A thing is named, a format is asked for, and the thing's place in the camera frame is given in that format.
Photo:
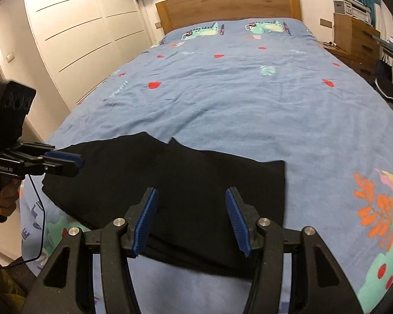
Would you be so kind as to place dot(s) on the wooden nightstand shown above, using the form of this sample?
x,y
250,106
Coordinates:
x,y
350,60

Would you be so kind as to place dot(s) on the white light switch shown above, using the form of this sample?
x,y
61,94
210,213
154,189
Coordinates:
x,y
10,57

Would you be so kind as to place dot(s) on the black pants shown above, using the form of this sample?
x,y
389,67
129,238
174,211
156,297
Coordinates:
x,y
190,176

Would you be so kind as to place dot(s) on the white wardrobe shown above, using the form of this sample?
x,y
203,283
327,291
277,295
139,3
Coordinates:
x,y
85,29

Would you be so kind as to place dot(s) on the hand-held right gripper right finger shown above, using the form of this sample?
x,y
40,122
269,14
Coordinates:
x,y
237,222

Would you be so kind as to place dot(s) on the wooden drawer cabinet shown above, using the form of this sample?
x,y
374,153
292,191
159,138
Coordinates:
x,y
357,39

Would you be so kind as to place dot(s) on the wooden bed headboard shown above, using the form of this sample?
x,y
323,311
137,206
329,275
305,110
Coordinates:
x,y
229,8

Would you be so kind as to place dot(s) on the white printer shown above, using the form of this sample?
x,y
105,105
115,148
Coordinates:
x,y
352,6

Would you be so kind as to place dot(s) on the blue printed blanket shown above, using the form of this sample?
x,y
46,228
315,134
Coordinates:
x,y
249,104

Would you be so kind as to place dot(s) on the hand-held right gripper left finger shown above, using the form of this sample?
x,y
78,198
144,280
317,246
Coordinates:
x,y
145,222

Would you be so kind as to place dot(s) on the white power strip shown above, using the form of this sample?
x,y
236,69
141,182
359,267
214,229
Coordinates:
x,y
330,43

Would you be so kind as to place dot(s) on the yellow cloth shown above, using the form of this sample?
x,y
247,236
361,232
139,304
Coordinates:
x,y
3,287

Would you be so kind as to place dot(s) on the person's left hand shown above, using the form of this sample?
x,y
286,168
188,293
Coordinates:
x,y
8,193

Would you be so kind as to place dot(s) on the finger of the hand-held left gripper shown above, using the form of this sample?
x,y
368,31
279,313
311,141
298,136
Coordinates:
x,y
60,170
65,158

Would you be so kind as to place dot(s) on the wall socket plate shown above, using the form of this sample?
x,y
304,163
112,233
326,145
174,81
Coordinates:
x,y
326,23

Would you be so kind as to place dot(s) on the dark bag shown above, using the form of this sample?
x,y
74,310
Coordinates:
x,y
384,70

